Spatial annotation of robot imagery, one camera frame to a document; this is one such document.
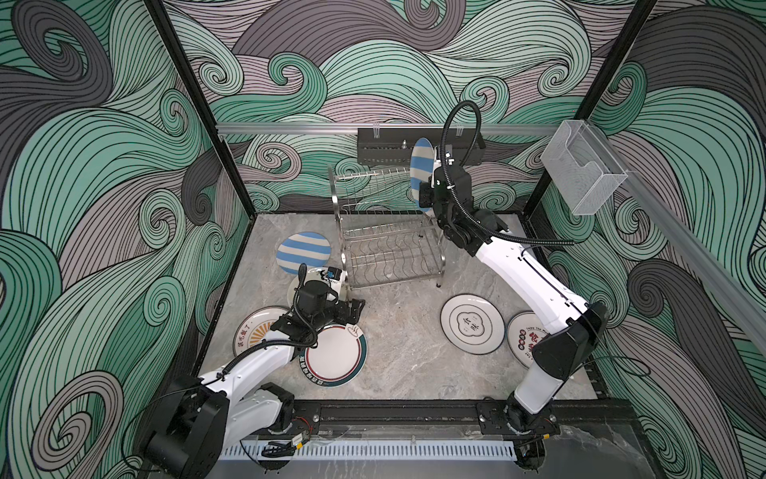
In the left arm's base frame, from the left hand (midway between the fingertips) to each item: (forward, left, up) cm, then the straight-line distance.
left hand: (351, 295), depth 85 cm
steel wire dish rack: (+27, -10, -6) cm, 30 cm away
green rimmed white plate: (-15, +3, -9) cm, 18 cm away
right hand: (+18, -22, +30) cm, 41 cm away
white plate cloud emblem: (-4, -37, -9) cm, 39 cm away
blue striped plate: (+25, +19, -10) cm, 33 cm away
